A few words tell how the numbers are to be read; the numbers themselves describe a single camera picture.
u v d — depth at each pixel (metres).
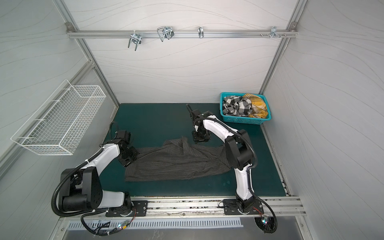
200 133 0.79
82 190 0.42
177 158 0.90
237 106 1.08
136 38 0.79
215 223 0.70
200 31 0.72
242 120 1.03
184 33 0.78
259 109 1.04
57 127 0.67
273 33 0.77
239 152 0.52
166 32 0.77
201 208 0.75
